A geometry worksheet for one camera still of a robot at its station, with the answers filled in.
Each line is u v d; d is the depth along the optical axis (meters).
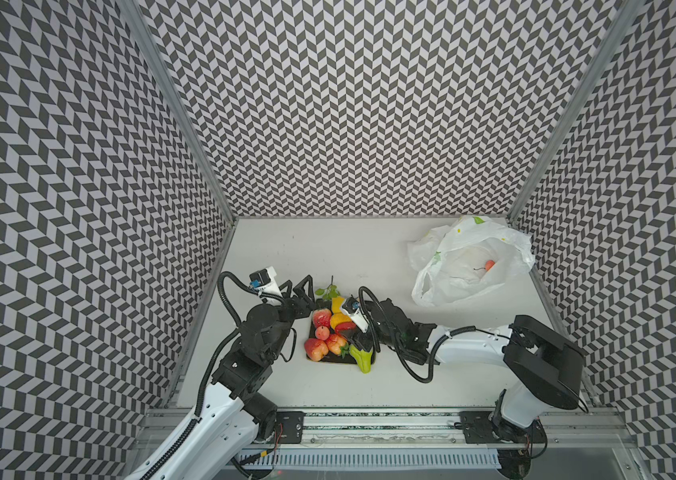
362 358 0.79
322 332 0.83
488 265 1.02
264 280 0.60
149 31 0.75
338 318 0.84
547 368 0.45
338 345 0.82
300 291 0.64
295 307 0.63
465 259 1.03
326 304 0.91
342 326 0.80
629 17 0.67
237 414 0.62
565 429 0.75
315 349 0.80
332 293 0.92
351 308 0.70
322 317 0.86
